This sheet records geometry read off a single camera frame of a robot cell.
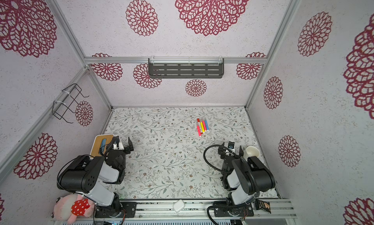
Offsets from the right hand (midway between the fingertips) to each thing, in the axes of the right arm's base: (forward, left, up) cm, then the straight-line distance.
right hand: (233, 144), depth 87 cm
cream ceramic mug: (-1, -13, -8) cm, 15 cm away
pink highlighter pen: (+17, +20, -10) cm, 28 cm away
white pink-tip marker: (+26, +21, -10) cm, 35 cm away
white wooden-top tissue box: (0, +86, -2) cm, 86 cm away
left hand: (0, +69, 0) cm, 69 cm away
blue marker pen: (+26, +15, -10) cm, 32 cm away
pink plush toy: (-36, +83, -2) cm, 91 cm away
